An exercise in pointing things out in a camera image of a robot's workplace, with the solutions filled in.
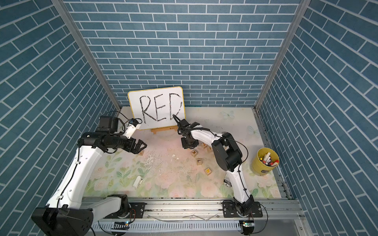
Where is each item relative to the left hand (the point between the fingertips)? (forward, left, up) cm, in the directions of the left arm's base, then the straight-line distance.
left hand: (142, 141), depth 75 cm
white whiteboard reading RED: (+29, -1, -3) cm, 29 cm away
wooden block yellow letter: (-8, -35, -19) cm, 40 cm away
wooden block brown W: (+4, -27, -20) cm, 34 cm away
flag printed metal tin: (-14, -46, -18) cm, 51 cm away
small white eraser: (-14, +4, -20) cm, 25 cm away
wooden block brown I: (+6, -37, -19) cm, 42 cm away
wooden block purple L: (-2, -30, -19) cm, 36 cm away
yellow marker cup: (-5, -66, -11) cm, 67 cm away
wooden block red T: (+10, -33, -19) cm, 40 cm away
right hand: (+9, -23, -21) cm, 32 cm away
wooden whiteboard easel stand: (+23, -12, -17) cm, 31 cm away
